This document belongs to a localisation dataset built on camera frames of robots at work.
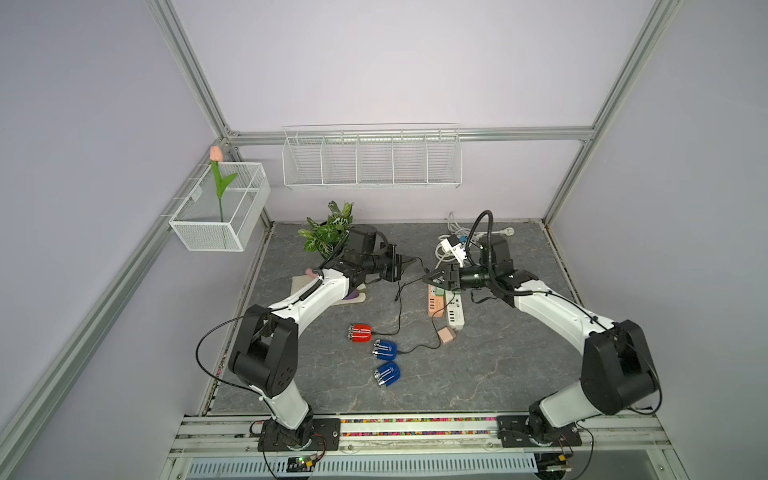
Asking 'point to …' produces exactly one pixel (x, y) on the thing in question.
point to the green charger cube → (439, 291)
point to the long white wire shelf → (372, 156)
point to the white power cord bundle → (454, 243)
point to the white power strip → (455, 311)
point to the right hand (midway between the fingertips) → (424, 280)
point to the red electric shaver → (360, 333)
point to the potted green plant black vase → (329, 237)
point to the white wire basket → (224, 210)
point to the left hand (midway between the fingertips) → (421, 255)
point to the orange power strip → (436, 304)
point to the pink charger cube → (446, 335)
